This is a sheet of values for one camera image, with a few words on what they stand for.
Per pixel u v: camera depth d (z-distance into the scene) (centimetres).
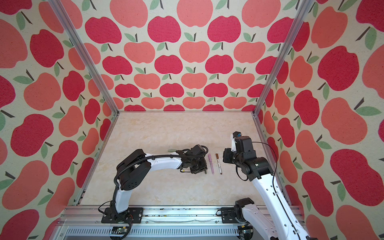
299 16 72
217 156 96
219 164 92
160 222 73
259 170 48
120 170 53
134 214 75
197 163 78
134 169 52
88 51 87
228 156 65
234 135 67
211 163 93
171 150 100
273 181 45
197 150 73
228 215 74
